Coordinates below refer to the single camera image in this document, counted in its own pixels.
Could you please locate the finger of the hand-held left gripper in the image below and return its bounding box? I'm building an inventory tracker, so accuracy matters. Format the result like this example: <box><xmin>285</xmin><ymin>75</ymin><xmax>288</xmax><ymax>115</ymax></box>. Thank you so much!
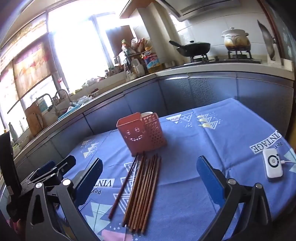
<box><xmin>43</xmin><ymin>155</ymin><xmax>77</xmax><ymax>186</ymax></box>
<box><xmin>29</xmin><ymin>160</ymin><xmax>58</xmax><ymax>181</ymax></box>

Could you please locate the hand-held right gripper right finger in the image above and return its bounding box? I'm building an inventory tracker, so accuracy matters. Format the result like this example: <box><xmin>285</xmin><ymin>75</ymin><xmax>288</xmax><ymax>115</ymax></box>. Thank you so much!
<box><xmin>196</xmin><ymin>156</ymin><xmax>273</xmax><ymax>241</ymax></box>

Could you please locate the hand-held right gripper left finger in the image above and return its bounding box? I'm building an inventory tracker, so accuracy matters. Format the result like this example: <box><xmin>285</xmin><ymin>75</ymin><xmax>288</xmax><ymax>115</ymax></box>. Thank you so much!
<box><xmin>24</xmin><ymin>158</ymin><xmax>104</xmax><ymax>241</ymax></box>

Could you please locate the bundle of wooden chopsticks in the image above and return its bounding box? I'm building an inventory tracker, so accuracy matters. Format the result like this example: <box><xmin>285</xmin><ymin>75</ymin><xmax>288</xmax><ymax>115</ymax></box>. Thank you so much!
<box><xmin>108</xmin><ymin>152</ymin><xmax>162</xmax><ymax>233</ymax></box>

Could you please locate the pink plastic utensil holder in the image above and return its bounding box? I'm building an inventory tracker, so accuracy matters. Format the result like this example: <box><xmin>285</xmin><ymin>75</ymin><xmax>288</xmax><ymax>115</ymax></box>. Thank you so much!
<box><xmin>116</xmin><ymin>112</ymin><xmax>167</xmax><ymax>157</ymax></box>

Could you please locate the blue printed tablecloth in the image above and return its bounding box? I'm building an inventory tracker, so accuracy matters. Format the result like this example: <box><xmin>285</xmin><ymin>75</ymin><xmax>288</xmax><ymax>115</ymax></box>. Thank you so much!
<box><xmin>0</xmin><ymin>97</ymin><xmax>296</xmax><ymax>241</ymax></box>

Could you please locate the wooden cutting board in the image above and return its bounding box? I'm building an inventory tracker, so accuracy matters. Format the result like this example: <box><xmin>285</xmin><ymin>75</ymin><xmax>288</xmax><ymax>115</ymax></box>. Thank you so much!
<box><xmin>24</xmin><ymin>102</ymin><xmax>45</xmax><ymax>137</ymax></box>

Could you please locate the white pocket router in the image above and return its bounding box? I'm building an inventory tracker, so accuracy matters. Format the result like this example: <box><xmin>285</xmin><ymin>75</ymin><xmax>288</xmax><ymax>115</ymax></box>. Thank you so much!
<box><xmin>262</xmin><ymin>148</ymin><xmax>284</xmax><ymax>181</ymax></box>

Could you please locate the metal kitchen faucet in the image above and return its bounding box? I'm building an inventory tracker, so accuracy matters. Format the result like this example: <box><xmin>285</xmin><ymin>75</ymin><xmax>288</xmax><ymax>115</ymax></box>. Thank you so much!
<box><xmin>35</xmin><ymin>93</ymin><xmax>55</xmax><ymax>112</ymax></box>
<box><xmin>54</xmin><ymin>89</ymin><xmax>74</xmax><ymax>109</ymax></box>

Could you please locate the grey kitchen countertop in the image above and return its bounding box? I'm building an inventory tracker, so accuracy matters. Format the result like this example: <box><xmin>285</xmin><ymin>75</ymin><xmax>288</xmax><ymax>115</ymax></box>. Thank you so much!
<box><xmin>11</xmin><ymin>61</ymin><xmax>296</xmax><ymax>160</ymax></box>

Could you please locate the kitchen window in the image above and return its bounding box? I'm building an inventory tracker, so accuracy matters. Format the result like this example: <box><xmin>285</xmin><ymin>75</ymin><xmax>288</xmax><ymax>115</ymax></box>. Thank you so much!
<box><xmin>46</xmin><ymin>9</ymin><xmax>123</xmax><ymax>93</ymax></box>

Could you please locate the white plastic jug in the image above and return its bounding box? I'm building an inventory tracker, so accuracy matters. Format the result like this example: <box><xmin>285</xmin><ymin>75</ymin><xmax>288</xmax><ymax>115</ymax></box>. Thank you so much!
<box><xmin>131</xmin><ymin>58</ymin><xmax>143</xmax><ymax>77</ymax></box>

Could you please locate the black gas stove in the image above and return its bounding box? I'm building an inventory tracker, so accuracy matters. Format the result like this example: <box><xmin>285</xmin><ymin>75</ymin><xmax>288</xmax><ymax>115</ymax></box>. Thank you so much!
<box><xmin>183</xmin><ymin>50</ymin><xmax>263</xmax><ymax>67</ymax></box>

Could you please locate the cooking oil bottle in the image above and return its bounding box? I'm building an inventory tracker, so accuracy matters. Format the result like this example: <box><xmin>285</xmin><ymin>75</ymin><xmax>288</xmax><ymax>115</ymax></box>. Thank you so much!
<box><xmin>142</xmin><ymin>51</ymin><xmax>162</xmax><ymax>74</ymax></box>

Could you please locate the black frying pan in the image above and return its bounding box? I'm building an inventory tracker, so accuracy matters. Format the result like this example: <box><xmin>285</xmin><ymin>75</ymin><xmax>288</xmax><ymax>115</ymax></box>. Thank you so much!
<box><xmin>169</xmin><ymin>40</ymin><xmax>211</xmax><ymax>57</ymax></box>

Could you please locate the hanging metal wok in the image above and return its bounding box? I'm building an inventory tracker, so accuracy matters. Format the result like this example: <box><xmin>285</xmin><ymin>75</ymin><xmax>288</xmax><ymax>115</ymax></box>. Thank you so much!
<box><xmin>257</xmin><ymin>20</ymin><xmax>277</xmax><ymax>62</ymax></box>

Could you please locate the range hood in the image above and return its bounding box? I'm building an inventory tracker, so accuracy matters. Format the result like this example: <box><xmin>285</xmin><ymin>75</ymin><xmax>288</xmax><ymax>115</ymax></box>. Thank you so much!
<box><xmin>159</xmin><ymin>0</ymin><xmax>264</xmax><ymax>22</ymax></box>

